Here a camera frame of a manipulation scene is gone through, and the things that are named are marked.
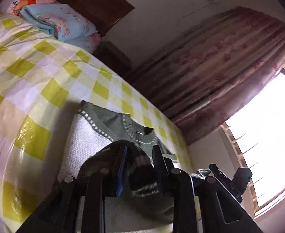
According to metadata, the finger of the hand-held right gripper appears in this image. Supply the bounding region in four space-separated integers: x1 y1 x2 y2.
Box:
233 167 252 191
209 164 243 203

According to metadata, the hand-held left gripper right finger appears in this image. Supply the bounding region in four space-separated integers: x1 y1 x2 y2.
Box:
152 144 264 233

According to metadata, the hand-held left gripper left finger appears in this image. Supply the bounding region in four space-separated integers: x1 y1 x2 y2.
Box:
14 146 129 233

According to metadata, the green knit sweater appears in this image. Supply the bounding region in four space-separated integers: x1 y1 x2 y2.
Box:
60 100 212 233

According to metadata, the window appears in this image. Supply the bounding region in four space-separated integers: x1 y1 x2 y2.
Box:
221 51 285 220

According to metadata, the pink floral curtain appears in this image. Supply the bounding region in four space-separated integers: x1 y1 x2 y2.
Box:
125 7 285 146

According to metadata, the yellow checked bed sheet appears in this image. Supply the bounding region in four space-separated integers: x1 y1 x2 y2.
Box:
0 13 194 233

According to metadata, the light blue floral quilt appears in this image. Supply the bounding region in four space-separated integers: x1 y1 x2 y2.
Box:
20 3 98 42

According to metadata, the large wooden headboard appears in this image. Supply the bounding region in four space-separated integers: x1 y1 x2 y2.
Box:
44 0 136 37

